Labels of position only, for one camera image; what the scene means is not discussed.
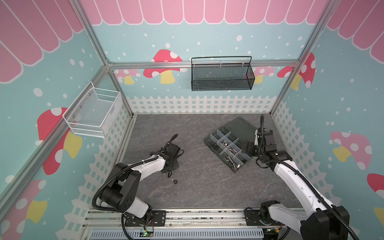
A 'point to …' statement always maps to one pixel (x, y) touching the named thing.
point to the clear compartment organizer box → (226, 142)
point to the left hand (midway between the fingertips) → (172, 169)
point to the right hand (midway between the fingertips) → (249, 145)
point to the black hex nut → (175, 181)
